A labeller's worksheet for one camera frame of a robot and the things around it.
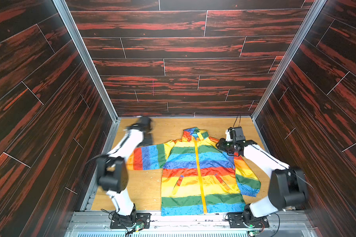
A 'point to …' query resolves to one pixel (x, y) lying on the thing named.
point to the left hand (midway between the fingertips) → (148, 142)
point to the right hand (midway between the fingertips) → (221, 144)
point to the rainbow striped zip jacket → (199, 177)
